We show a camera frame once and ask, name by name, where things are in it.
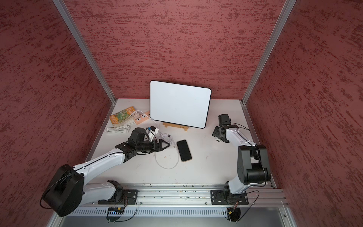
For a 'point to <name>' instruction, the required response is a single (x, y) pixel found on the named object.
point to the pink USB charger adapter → (136, 116)
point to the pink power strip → (142, 117)
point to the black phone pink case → (184, 150)
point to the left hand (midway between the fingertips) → (164, 148)
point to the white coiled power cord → (124, 129)
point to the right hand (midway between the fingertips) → (218, 136)
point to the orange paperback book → (121, 116)
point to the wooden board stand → (186, 127)
